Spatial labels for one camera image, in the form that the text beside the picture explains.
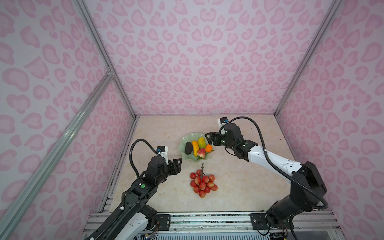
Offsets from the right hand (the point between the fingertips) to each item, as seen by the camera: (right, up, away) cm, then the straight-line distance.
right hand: (211, 133), depth 83 cm
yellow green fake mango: (-5, -7, +13) cm, 15 cm away
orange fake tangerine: (-1, -9, +9) cm, 13 cm away
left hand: (-18, -13, -6) cm, 22 cm away
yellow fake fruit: (-8, -10, +14) cm, 19 cm away
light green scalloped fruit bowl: (-2, -13, +10) cm, 17 cm away
